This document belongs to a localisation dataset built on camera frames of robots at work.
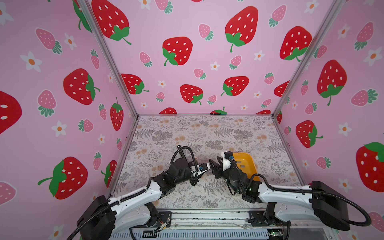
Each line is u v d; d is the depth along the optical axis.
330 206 0.42
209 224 0.73
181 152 0.98
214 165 0.68
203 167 0.64
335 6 0.69
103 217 0.40
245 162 0.95
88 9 0.68
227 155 0.65
